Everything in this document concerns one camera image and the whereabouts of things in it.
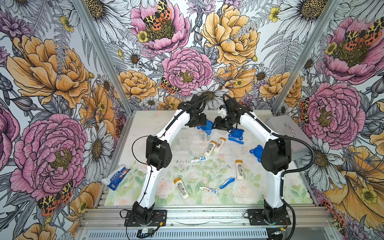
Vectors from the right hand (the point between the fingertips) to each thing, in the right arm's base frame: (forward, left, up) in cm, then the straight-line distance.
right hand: (215, 130), depth 92 cm
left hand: (+3, +9, 0) cm, 9 cm away
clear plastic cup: (+1, +7, -9) cm, 11 cm away
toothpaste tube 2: (-31, +5, -13) cm, 34 cm away
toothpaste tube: (-12, +8, -14) cm, 19 cm away
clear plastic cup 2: (-2, +18, -4) cm, 19 cm away
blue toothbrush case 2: (-27, -4, -14) cm, 31 cm away
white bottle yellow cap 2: (-3, -3, -13) cm, 13 cm away
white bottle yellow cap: (-6, +3, -12) cm, 14 cm away
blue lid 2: (+6, -17, -13) cm, 22 cm away
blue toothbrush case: (+1, -15, -14) cm, 20 cm away
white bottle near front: (-30, +21, -12) cm, 38 cm away
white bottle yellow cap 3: (-19, -13, -13) cm, 26 cm away
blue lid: (+4, +5, -3) cm, 6 cm away
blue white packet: (-23, +58, -11) cm, 64 cm away
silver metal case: (0, -42, +2) cm, 42 cm away
